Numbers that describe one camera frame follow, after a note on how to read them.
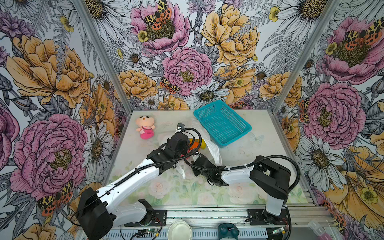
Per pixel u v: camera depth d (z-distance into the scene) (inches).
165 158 22.0
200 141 23.8
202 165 27.0
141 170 19.2
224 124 45.2
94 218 14.9
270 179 18.8
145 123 41.4
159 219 28.9
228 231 25.2
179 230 28.1
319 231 27.3
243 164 21.2
